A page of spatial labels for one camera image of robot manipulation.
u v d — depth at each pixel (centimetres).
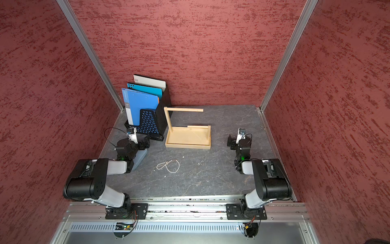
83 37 81
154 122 91
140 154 89
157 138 100
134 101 90
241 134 79
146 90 91
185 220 73
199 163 90
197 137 103
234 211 74
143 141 85
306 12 73
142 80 99
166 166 90
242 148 70
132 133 81
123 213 68
